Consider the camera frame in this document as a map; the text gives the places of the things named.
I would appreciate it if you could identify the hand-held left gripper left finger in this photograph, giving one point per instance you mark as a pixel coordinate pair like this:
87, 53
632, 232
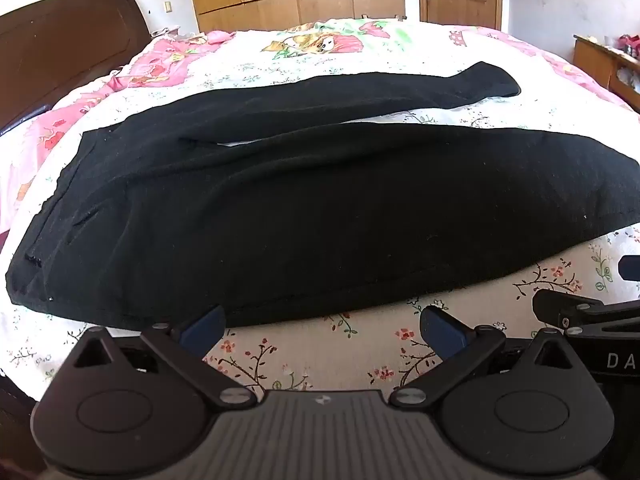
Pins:
205, 330

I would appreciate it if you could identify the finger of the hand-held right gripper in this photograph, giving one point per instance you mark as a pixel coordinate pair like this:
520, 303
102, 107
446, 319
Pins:
631, 268
565, 307

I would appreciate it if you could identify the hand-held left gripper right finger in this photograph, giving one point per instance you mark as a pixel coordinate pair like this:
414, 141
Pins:
442, 332

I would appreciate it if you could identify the black pants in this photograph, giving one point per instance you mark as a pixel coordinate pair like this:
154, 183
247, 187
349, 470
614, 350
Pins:
300, 210

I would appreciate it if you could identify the floral printed blanket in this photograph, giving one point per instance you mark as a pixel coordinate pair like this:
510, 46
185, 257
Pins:
300, 345

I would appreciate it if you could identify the wooden side table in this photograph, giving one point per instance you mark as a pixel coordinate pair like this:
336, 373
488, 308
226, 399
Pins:
592, 60

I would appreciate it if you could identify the red object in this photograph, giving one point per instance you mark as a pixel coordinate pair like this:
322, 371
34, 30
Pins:
629, 44

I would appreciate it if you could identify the dark wooden headboard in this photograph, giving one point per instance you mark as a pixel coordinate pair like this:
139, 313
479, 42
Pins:
60, 50

